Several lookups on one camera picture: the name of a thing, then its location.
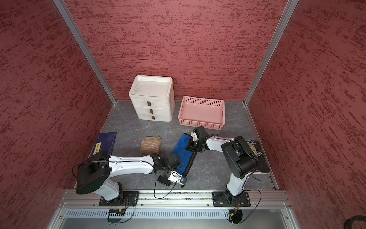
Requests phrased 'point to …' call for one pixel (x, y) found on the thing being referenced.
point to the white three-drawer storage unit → (153, 97)
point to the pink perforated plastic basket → (196, 111)
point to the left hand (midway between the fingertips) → (169, 177)
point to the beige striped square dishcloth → (150, 145)
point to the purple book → (105, 141)
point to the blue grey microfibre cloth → (184, 156)
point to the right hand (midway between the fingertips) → (186, 150)
